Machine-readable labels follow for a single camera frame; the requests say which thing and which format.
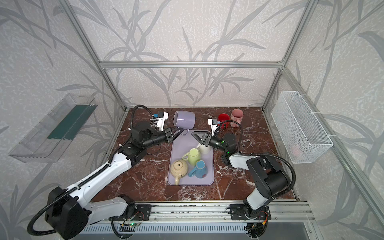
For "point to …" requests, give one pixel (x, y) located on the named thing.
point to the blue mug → (200, 170)
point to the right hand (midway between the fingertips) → (194, 130)
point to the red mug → (223, 117)
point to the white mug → (204, 149)
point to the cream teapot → (179, 169)
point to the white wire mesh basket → (303, 137)
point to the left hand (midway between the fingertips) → (184, 127)
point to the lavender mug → (184, 119)
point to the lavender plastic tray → (181, 144)
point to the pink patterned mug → (236, 115)
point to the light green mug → (193, 156)
